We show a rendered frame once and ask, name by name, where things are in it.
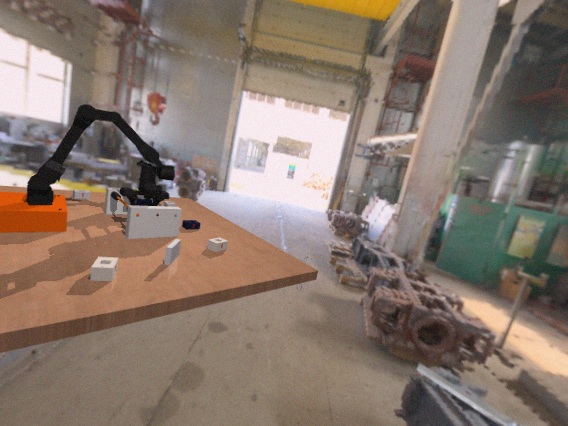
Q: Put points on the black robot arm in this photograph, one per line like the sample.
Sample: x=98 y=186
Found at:
x=39 y=191

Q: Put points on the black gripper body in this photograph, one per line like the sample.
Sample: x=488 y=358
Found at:
x=126 y=191

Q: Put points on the small white square block with hole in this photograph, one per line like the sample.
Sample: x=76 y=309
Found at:
x=104 y=269

